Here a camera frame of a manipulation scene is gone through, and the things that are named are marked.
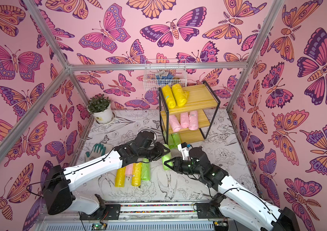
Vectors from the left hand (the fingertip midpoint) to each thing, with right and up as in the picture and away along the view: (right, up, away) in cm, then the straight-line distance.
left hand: (171, 151), depth 74 cm
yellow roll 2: (-30, -17, +8) cm, 35 cm away
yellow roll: (-20, -15, +9) cm, 27 cm away
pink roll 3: (+13, +16, +12) cm, 24 cm away
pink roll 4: (-25, -13, +10) cm, 30 cm away
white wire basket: (-11, +44, +21) cm, 50 cm away
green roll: (+1, +3, +20) cm, 20 cm away
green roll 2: (+4, +4, +23) cm, 24 cm away
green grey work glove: (-48, -3, +20) cm, 52 cm away
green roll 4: (-15, -13, +11) cm, 23 cm away
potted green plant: (-49, +27, +25) cm, 62 cm away
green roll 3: (-3, -2, -3) cm, 5 cm away
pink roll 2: (+8, +17, +12) cm, 22 cm away
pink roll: (+3, +13, +9) cm, 17 cm away
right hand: (-3, -5, -4) cm, 7 cm away
